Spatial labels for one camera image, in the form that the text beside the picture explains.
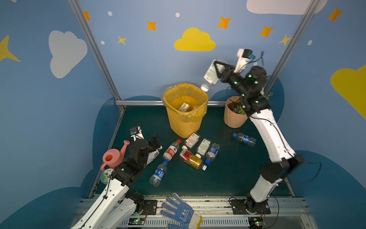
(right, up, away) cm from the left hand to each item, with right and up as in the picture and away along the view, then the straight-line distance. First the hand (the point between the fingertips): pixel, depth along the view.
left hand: (151, 136), depth 73 cm
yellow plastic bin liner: (+11, +27, +22) cm, 36 cm away
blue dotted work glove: (+17, -40, -1) cm, 43 cm away
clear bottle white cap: (-2, -13, +15) cm, 20 cm away
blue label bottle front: (+1, -25, +5) cm, 26 cm away
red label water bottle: (+9, -11, +15) cm, 21 cm away
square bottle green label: (+30, -10, +20) cm, 38 cm away
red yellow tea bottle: (+22, -16, +13) cm, 30 cm away
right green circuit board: (+54, -44, -2) cm, 70 cm away
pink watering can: (-24, -13, +7) cm, 28 cm away
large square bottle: (+17, +18, +28) cm, 38 cm away
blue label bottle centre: (+35, -14, +19) cm, 42 cm away
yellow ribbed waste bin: (+16, +3, +22) cm, 27 cm away
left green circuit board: (-7, -43, -2) cm, 44 cm away
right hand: (+33, +34, -14) cm, 49 cm away
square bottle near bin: (+22, -6, +24) cm, 33 cm away
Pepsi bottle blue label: (+60, -4, +24) cm, 64 cm away
